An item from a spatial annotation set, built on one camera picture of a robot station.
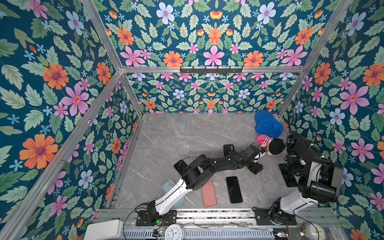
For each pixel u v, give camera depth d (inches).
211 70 36.1
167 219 28.9
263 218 28.8
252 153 28.9
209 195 32.4
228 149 38.9
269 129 43.3
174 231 26.3
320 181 19.1
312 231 26.1
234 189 32.5
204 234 27.7
